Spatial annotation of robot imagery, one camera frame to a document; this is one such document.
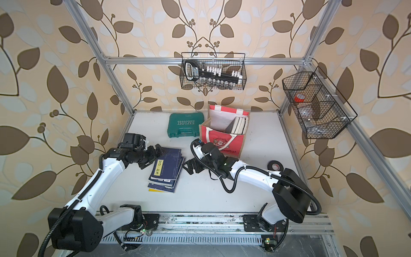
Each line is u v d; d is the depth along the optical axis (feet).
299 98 2.64
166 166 2.79
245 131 2.74
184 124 3.54
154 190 2.72
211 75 2.77
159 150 2.42
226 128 3.36
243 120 2.92
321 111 2.71
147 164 2.55
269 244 2.31
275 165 3.02
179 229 2.41
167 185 2.69
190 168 2.29
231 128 2.87
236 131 2.77
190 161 2.30
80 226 1.26
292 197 1.39
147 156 2.32
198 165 2.31
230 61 2.99
